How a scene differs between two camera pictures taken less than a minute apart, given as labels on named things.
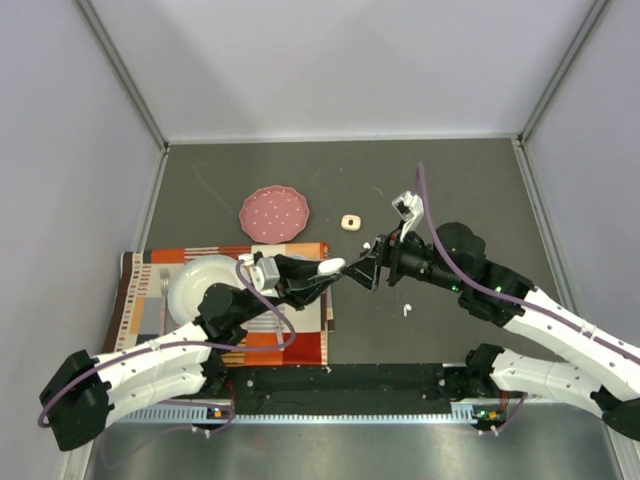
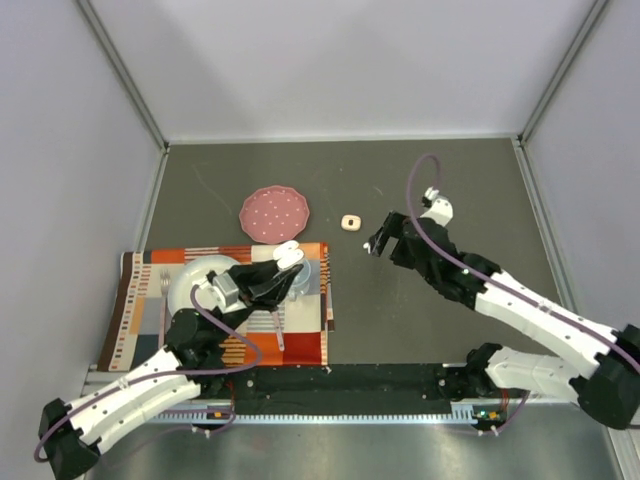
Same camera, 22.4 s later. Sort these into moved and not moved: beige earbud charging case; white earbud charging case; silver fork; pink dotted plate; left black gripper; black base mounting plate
Moved: left black gripper; white earbud charging case
Not moved: black base mounting plate; silver fork; pink dotted plate; beige earbud charging case
